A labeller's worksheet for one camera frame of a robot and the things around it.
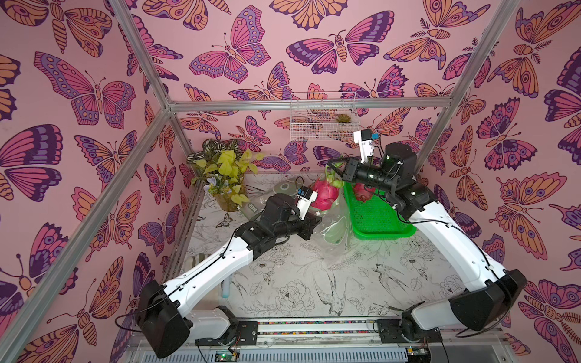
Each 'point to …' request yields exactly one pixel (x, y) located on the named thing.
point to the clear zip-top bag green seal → (333, 236)
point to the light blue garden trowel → (225, 287)
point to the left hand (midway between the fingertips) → (323, 219)
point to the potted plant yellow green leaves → (221, 166)
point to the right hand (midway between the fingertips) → (331, 159)
